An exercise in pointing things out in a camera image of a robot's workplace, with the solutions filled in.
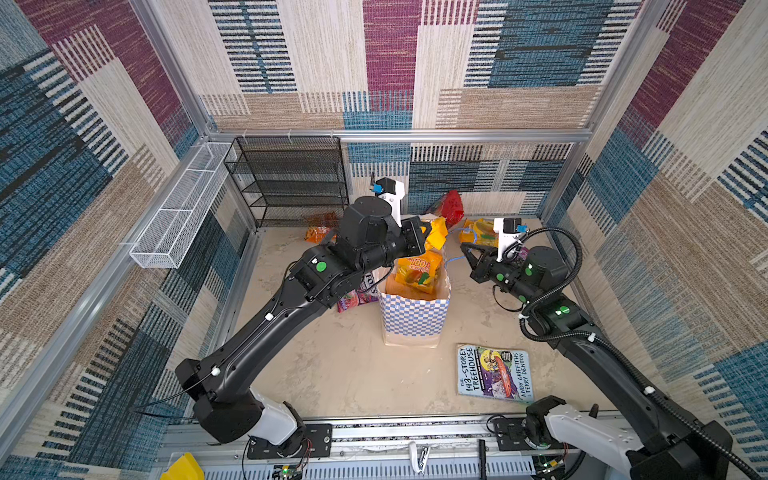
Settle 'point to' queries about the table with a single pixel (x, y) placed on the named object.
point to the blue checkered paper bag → (411, 317)
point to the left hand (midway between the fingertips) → (438, 222)
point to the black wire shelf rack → (294, 181)
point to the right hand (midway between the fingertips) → (461, 250)
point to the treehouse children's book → (494, 373)
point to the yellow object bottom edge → (187, 467)
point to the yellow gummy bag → (419, 272)
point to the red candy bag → (451, 207)
